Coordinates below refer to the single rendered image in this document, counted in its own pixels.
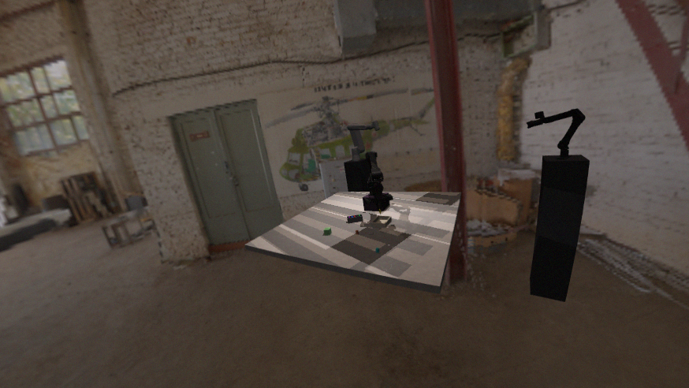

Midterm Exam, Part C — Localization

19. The beige shallow tray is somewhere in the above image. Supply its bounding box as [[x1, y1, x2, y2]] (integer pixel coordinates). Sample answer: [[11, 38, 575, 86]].
[[371, 215, 392, 228]]

